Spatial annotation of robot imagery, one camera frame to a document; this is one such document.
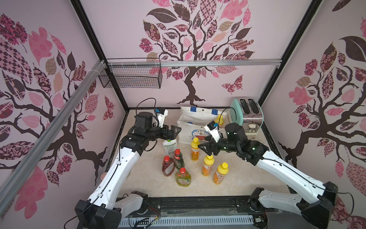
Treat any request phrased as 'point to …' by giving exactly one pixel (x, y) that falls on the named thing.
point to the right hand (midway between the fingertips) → (202, 140)
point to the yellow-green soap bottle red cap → (183, 178)
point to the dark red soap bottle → (167, 166)
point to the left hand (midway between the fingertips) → (173, 130)
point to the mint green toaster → (248, 112)
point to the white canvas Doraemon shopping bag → (192, 120)
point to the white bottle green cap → (169, 146)
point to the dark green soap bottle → (178, 159)
